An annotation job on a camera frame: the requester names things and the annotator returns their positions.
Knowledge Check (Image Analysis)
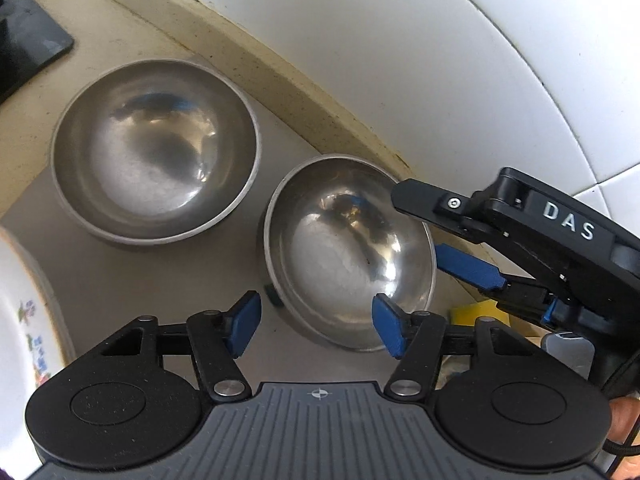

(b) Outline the yellow sponge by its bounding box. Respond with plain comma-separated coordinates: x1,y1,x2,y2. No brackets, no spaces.
450,300,507,327

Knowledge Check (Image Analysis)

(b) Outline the black cable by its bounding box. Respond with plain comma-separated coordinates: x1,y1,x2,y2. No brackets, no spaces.
602,350,640,480

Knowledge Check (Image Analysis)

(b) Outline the black gas stove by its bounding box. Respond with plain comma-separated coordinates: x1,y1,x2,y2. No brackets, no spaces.
0,0,75,107

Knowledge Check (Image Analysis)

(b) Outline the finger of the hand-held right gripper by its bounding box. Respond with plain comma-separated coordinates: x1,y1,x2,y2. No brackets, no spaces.
391,178,501,241
434,244,551,328

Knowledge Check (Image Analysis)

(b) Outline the steel bowl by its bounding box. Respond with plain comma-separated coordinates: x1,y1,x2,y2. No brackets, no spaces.
263,155,437,352
50,59,262,247

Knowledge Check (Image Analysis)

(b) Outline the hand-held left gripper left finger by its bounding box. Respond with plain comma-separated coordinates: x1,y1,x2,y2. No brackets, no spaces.
75,291,262,402

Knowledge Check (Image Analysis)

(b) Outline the person's right hand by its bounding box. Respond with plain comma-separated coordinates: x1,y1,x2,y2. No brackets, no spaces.
611,397,640,480

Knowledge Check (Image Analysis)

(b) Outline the small red flower plate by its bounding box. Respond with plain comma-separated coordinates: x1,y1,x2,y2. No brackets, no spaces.
0,225,77,397

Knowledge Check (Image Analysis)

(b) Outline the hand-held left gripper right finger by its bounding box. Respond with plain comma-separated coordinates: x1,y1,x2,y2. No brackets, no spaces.
371,293,551,402

